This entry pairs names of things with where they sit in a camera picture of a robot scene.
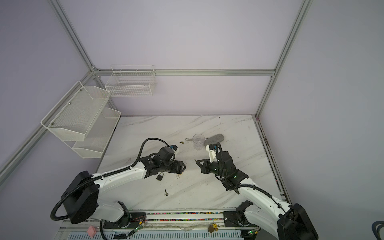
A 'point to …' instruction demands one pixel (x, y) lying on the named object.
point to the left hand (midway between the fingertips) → (180, 167)
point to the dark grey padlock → (160, 177)
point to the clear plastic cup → (198, 139)
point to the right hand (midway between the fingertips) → (195, 162)
